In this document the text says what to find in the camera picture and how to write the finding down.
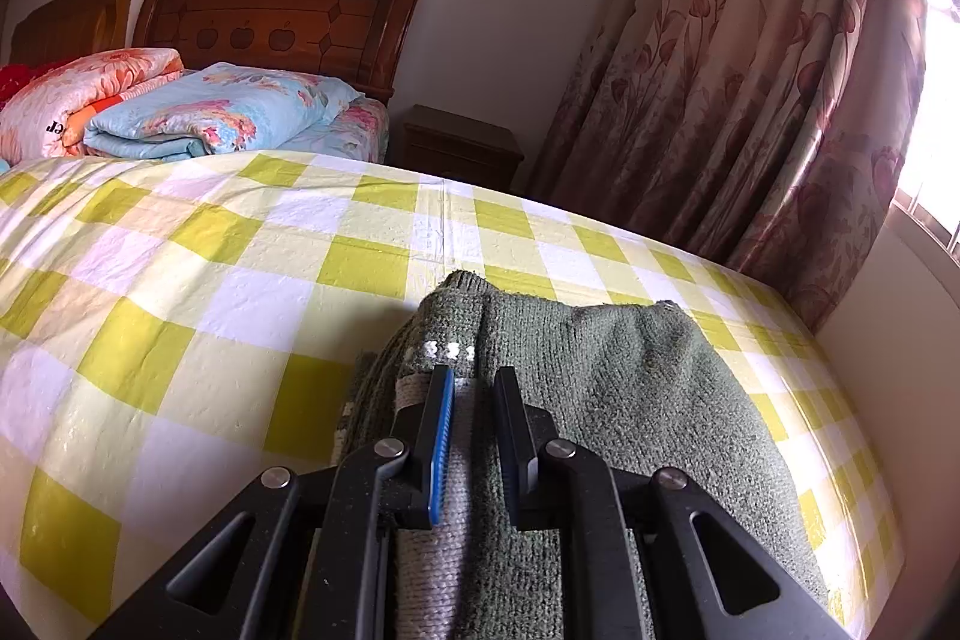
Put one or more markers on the bed with yellow checked sheet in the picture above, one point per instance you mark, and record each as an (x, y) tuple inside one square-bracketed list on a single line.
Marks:
[(187, 310)]

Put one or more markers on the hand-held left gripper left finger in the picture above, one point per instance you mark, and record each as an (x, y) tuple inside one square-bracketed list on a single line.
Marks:
[(442, 445)]

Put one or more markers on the pink orange floral quilt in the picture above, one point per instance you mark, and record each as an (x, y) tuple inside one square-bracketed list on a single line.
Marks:
[(75, 93)]

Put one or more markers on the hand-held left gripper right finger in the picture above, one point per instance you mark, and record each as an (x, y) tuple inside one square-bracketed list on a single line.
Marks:
[(506, 452)]

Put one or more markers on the dark wooden nightstand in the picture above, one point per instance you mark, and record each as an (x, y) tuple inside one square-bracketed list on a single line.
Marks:
[(457, 149)]

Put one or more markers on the pink floral curtain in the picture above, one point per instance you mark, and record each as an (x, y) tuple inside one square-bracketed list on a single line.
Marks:
[(712, 85)]

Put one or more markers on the green knitted sweater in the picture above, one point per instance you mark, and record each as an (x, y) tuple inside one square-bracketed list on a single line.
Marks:
[(637, 400)]

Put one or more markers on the small wooden headboard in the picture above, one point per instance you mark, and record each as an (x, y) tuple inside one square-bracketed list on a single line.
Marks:
[(67, 25)]

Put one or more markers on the red patterned quilt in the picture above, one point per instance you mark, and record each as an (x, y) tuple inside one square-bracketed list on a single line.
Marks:
[(15, 81)]

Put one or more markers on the barred window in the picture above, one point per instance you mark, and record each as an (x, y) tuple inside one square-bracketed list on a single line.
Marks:
[(934, 123)]

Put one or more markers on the pale floral pillow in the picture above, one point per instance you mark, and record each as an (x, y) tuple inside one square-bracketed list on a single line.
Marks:
[(356, 130)]

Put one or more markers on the large carved wooden headboard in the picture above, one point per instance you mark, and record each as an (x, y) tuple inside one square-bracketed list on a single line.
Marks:
[(262, 10)]

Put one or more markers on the light blue floral quilt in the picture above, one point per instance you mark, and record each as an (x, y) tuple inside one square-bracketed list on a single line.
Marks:
[(225, 108)]

